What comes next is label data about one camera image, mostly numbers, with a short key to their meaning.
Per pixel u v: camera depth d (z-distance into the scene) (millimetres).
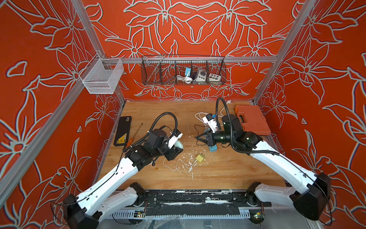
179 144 699
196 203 726
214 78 939
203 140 678
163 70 1005
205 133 647
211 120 642
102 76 928
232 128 541
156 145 551
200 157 869
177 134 612
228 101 1173
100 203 417
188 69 832
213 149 898
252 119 1013
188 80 856
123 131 1014
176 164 850
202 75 907
